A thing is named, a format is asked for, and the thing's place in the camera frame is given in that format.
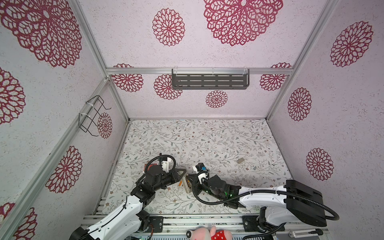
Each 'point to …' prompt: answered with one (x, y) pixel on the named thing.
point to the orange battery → (180, 184)
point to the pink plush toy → (202, 233)
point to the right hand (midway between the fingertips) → (187, 174)
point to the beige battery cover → (240, 160)
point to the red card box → (148, 168)
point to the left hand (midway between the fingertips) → (185, 173)
